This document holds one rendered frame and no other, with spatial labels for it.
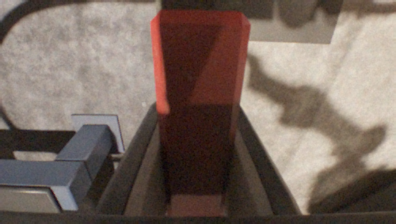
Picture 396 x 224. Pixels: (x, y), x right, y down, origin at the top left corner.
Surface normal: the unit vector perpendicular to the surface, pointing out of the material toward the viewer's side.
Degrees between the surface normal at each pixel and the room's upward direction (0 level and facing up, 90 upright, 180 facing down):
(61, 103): 0
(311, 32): 0
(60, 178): 90
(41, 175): 90
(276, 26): 0
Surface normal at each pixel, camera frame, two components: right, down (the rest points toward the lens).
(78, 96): 0.01, 0.50
